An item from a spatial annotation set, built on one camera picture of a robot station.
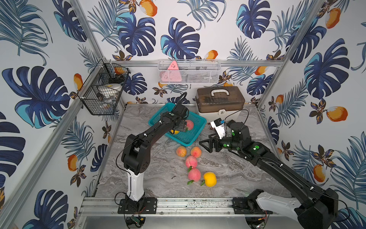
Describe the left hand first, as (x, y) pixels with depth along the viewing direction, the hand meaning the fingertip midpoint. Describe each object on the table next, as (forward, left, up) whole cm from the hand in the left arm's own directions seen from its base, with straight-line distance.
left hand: (176, 123), depth 92 cm
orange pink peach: (-16, -4, -8) cm, 18 cm away
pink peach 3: (-29, -13, -8) cm, 33 cm away
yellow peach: (-1, +1, -8) cm, 8 cm away
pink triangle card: (+22, +4, +22) cm, 31 cm away
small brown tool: (-17, -19, +19) cm, 32 cm away
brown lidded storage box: (+13, -25, +9) cm, 29 cm away
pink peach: (+5, -9, -7) cm, 12 cm away
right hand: (-16, -16, +10) cm, 25 cm away
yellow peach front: (-31, -21, -8) cm, 38 cm away
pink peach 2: (-22, -10, -7) cm, 25 cm away
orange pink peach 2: (-15, -13, -8) cm, 22 cm away
